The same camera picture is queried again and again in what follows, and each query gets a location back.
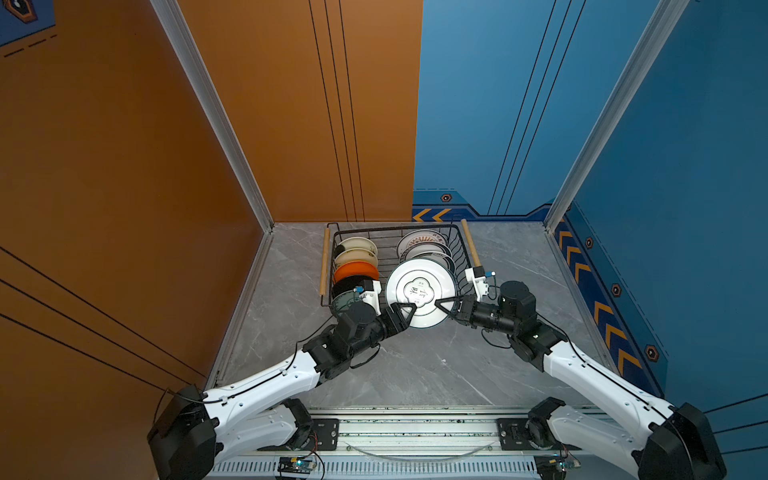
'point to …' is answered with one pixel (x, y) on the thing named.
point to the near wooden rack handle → (470, 242)
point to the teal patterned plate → (343, 301)
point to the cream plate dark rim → (355, 242)
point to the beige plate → (355, 255)
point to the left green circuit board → (296, 465)
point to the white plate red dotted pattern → (419, 237)
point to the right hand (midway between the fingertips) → (435, 306)
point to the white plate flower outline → (422, 282)
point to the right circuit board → (552, 466)
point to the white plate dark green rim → (438, 257)
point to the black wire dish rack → (387, 238)
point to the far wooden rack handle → (325, 263)
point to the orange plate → (356, 268)
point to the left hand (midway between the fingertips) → (413, 308)
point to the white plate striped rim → (422, 247)
